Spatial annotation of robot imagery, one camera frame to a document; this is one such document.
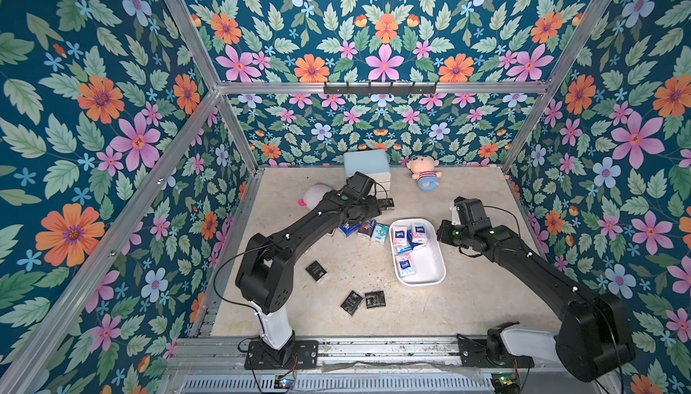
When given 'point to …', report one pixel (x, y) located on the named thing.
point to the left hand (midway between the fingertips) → (380, 209)
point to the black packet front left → (352, 302)
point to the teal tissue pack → (380, 233)
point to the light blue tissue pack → (407, 249)
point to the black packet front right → (375, 299)
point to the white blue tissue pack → (418, 233)
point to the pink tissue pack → (399, 237)
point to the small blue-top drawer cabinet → (372, 164)
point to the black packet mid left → (317, 271)
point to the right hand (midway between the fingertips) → (438, 229)
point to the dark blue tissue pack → (409, 235)
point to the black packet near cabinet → (386, 204)
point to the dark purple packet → (365, 228)
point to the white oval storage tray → (429, 264)
